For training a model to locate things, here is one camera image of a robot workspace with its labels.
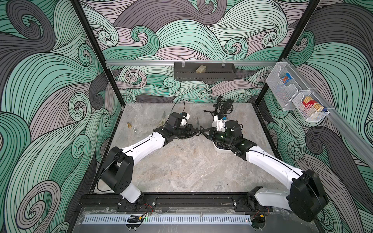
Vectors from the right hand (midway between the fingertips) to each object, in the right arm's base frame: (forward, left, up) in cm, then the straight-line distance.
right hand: (202, 131), depth 79 cm
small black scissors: (+1, +1, 0) cm, 1 cm away
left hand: (+1, +1, -1) cm, 2 cm away
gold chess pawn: (+18, +51, -18) cm, 57 cm away
